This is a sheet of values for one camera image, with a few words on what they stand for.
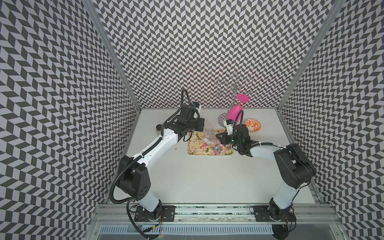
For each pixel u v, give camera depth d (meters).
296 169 0.48
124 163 0.44
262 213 0.73
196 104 0.73
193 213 0.74
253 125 1.05
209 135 0.95
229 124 0.83
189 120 0.63
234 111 0.85
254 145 0.64
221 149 0.94
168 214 0.72
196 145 0.97
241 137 0.72
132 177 0.43
